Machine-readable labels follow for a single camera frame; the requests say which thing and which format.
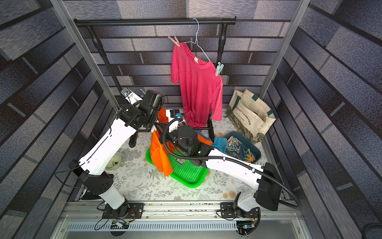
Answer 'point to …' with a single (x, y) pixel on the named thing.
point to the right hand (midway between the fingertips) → (154, 123)
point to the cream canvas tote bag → (249, 115)
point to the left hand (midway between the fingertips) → (145, 101)
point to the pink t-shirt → (201, 90)
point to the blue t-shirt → (218, 142)
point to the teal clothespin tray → (238, 146)
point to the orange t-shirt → (160, 159)
